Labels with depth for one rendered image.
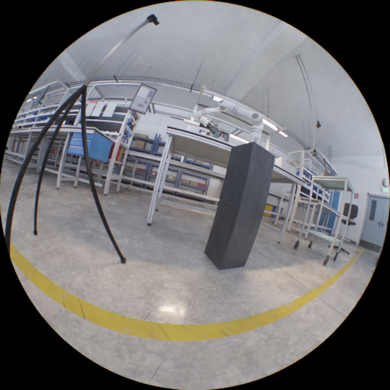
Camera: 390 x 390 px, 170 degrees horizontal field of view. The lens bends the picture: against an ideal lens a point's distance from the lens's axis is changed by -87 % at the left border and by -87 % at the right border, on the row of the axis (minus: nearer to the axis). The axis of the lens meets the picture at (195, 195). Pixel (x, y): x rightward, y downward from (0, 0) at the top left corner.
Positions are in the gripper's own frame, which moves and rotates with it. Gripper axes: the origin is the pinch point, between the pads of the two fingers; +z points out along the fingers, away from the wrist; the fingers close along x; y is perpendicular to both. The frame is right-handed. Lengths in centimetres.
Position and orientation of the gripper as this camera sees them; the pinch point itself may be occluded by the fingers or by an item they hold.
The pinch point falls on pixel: (221, 134)
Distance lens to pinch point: 144.7
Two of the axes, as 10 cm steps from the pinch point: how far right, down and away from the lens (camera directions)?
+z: 7.5, 6.4, 1.7
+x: -6.4, 7.6, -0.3
